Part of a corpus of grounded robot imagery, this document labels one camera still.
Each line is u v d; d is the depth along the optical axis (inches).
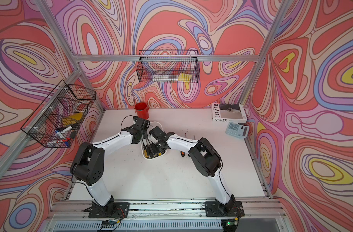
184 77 35.7
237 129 41.2
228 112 45.1
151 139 30.6
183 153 36.6
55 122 29.0
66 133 29.1
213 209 28.9
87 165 18.9
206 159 21.6
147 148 36.4
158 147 31.6
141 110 42.5
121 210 28.6
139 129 28.9
